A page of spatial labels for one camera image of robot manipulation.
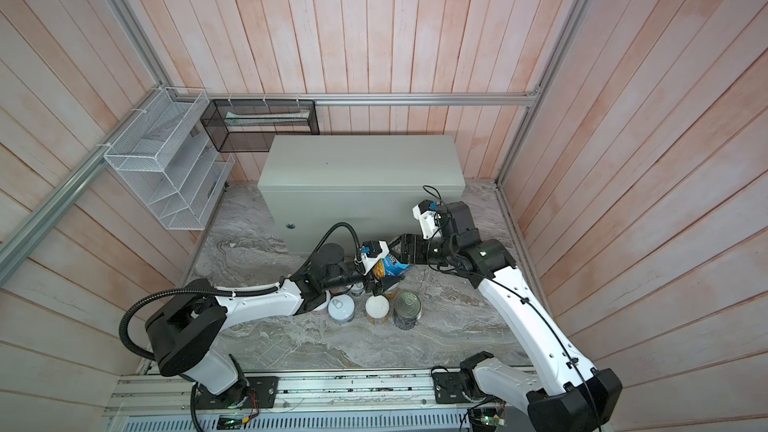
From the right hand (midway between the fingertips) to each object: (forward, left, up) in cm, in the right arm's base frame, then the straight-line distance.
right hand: (400, 247), depth 73 cm
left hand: (-2, +1, -6) cm, 7 cm away
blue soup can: (-5, +3, -1) cm, 5 cm away
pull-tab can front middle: (-9, +16, -18) cm, 26 cm away
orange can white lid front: (-9, +6, -18) cm, 21 cm away
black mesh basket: (+51, +55, 0) cm, 75 cm away
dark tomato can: (-10, -2, -15) cm, 18 cm away
